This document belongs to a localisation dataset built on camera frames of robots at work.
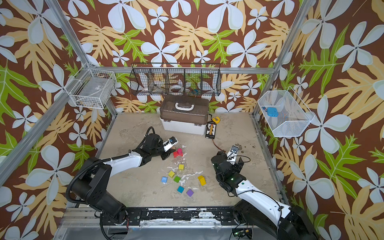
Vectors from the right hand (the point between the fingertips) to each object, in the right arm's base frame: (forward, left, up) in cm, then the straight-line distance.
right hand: (228, 154), depth 83 cm
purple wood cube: (-17, +22, -13) cm, 31 cm away
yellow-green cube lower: (-7, +33, -11) cm, 35 cm away
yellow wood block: (-10, +15, -12) cm, 21 cm away
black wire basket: (+46, +31, +18) cm, 58 cm away
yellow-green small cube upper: (-2, +27, -12) cm, 30 cm away
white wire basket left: (+32, +78, +21) cm, 87 cm away
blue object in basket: (+20, -26, +13) cm, 36 cm away
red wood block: (+6, +31, -9) cm, 33 cm away
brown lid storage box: (+25, +23, +8) cm, 35 cm away
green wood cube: (-9, +29, -13) cm, 33 cm away
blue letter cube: (-10, +37, -12) cm, 40 cm away
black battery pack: (+27, +6, -11) cm, 29 cm away
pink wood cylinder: (+8, +28, -10) cm, 31 cm away
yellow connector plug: (+37, +1, -11) cm, 38 cm away
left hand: (+9, +32, -3) cm, 34 cm away
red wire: (+11, -1, -14) cm, 18 cm away
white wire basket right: (+17, -33, +14) cm, 40 cm away
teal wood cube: (-15, +27, -14) cm, 34 cm away
